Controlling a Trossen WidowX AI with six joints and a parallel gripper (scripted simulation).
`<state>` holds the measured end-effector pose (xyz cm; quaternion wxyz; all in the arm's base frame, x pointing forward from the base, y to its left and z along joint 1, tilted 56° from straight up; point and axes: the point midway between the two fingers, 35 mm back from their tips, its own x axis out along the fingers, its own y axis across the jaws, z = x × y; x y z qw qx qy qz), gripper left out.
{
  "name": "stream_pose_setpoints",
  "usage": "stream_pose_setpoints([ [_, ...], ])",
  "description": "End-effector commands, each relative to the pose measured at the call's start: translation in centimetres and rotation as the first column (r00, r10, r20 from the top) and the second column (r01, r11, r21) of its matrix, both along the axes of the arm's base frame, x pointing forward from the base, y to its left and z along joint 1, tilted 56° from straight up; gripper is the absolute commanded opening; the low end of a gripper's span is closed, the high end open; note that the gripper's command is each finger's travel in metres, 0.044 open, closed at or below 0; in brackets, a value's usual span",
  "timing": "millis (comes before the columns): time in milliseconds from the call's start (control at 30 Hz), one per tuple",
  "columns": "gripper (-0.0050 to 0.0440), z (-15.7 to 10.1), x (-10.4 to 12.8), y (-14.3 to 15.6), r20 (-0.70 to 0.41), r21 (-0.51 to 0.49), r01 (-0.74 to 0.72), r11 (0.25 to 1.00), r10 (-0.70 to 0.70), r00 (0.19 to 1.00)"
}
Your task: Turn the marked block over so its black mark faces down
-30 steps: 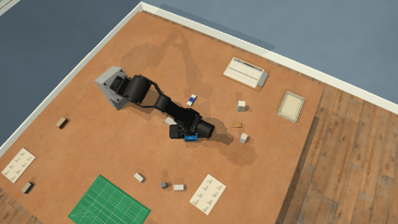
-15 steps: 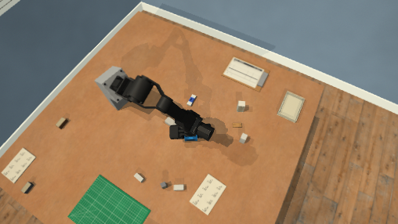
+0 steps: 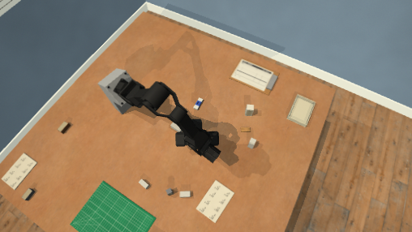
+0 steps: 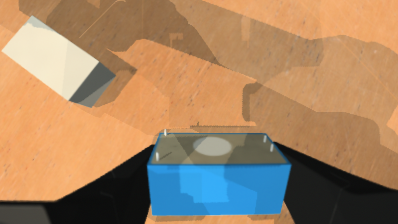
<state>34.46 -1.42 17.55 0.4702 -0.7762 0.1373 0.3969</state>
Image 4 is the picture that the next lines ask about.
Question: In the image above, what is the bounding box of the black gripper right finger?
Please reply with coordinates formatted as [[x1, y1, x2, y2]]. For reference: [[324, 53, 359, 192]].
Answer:
[[273, 141, 398, 224]]

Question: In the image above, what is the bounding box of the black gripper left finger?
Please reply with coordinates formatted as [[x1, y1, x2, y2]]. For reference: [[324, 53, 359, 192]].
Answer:
[[0, 144, 155, 224]]

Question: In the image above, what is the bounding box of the blue rectangular module with black label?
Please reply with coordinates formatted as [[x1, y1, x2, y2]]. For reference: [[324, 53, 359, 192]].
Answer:
[[147, 129, 291, 216]]

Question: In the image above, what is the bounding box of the cream rectangular block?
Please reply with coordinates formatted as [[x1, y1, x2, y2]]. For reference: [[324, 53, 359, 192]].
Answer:
[[2, 15, 116, 108]]

